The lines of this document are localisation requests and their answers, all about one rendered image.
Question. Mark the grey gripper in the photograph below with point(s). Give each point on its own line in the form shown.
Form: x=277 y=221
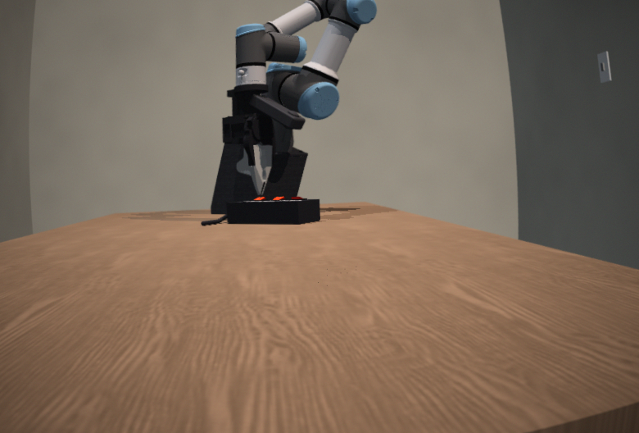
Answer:
x=239 y=129

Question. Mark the black power strip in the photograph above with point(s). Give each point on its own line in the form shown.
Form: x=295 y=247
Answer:
x=292 y=211

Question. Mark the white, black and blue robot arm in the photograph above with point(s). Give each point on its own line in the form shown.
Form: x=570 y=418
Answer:
x=313 y=93

